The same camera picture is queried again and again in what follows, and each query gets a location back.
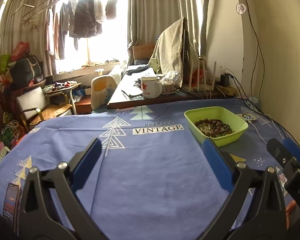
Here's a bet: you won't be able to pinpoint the smartphone on table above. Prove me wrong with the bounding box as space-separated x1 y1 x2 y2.
2 183 21 230

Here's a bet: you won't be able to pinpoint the white small device box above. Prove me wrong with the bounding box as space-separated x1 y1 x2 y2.
237 113 257 123

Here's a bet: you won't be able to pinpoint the green plastic tray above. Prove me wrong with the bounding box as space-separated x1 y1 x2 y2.
184 106 248 147

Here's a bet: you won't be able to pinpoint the black power adapter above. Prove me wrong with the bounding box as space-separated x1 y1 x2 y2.
219 73 230 87

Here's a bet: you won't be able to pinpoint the white wifi router antennas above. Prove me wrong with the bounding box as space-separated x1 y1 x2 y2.
182 56 217 92

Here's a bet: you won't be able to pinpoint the wicker armchair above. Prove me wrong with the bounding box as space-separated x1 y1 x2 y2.
16 87 74 132

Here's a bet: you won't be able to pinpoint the blue printed tablecloth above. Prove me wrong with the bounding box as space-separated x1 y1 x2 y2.
0 98 297 240

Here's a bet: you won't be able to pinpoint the clear plastic bag jar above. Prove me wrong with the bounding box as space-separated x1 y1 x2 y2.
161 70 182 95

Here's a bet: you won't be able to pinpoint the small cluttered side table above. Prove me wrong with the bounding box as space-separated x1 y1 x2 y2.
43 82 82 115

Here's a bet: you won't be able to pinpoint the white enamel mug red star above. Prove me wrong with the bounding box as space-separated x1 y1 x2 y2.
141 77 162 99

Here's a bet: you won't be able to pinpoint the black monitor with cloth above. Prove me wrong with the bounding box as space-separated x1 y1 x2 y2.
149 17 199 84

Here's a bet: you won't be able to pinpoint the dark wooden desk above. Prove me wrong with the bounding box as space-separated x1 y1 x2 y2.
107 68 235 109

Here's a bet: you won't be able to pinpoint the black duffel bag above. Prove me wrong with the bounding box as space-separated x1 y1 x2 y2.
10 55 44 88

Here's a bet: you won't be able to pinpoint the cardboard box by window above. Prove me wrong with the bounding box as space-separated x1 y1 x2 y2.
132 43 155 61

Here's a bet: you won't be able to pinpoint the red plastic bag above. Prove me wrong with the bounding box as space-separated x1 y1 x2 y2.
10 42 30 62

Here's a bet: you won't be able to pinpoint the grey curtain right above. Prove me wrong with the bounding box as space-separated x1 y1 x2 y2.
127 0 200 64

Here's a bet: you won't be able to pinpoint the grey curtain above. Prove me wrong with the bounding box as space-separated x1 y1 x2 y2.
127 0 200 64
0 0 56 77

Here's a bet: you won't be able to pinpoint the grey curtain left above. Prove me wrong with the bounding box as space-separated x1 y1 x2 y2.
0 0 56 77

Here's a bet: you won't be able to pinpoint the hanging dark clothes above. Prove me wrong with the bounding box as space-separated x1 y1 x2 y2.
55 0 118 60

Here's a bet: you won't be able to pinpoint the white charging cable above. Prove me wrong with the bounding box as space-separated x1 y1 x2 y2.
250 119 288 139

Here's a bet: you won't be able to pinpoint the dark bead necklace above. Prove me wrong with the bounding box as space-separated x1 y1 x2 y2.
214 119 236 136

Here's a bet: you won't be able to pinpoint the brown bead bracelet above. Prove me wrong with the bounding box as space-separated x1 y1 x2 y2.
194 118 223 138

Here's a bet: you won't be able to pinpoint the black wall cable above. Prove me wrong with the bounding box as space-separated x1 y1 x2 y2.
233 0 266 100

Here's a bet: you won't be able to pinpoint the white round wall hook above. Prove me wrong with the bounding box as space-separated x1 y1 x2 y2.
236 3 247 15

